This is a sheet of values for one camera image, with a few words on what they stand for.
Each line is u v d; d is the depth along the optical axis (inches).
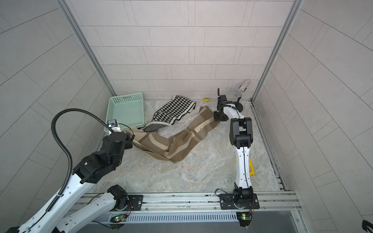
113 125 21.8
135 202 27.8
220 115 36.0
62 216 16.0
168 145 35.5
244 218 26.6
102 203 22.1
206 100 46.7
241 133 24.4
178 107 43.9
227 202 27.9
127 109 42.7
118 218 25.7
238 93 35.4
